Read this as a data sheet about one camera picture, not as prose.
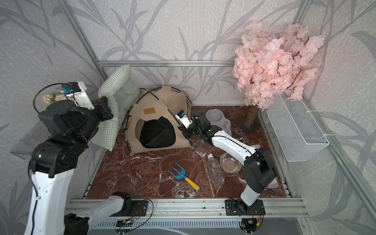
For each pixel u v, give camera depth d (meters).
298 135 0.60
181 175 0.84
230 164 0.87
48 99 0.61
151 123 1.08
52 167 0.33
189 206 0.75
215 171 0.85
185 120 0.72
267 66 0.61
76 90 0.41
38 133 0.62
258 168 0.44
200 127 0.64
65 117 0.34
